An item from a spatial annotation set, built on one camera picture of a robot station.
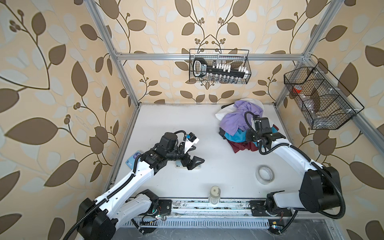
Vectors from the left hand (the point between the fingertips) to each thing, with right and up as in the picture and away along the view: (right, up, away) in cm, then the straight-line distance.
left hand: (200, 153), depth 72 cm
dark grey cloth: (+15, +7, +26) cm, 31 cm away
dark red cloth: (+25, -1, +23) cm, 34 cm away
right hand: (+30, +7, +16) cm, 35 cm away
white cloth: (+15, +21, +36) cm, 44 cm away
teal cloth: (+24, +7, +17) cm, 30 cm away
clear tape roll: (+37, -15, +13) cm, 42 cm away
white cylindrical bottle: (+7, -19, -3) cm, 20 cm away
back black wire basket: (+22, +52, +22) cm, 61 cm away
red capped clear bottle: (+57, +34, +15) cm, 68 cm away
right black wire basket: (+63, +26, +3) cm, 68 cm away
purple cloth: (+23, +16, +22) cm, 36 cm away
